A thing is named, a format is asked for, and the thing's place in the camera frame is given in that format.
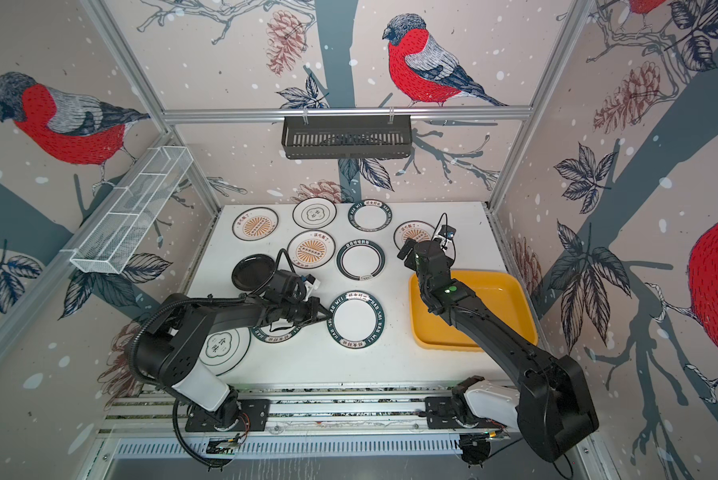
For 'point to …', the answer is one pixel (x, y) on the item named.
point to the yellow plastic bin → (506, 293)
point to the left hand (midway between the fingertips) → (331, 316)
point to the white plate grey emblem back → (314, 213)
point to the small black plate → (251, 270)
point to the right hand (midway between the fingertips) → (416, 247)
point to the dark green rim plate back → (370, 215)
